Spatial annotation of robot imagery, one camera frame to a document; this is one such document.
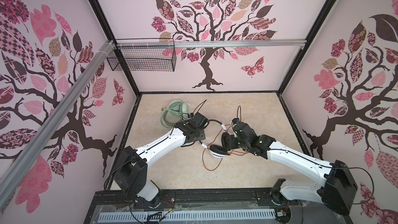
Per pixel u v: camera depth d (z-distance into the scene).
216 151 0.80
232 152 0.87
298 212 0.70
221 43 0.92
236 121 0.74
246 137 0.60
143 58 1.22
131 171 0.42
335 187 0.39
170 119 1.06
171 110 1.03
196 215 1.55
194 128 0.60
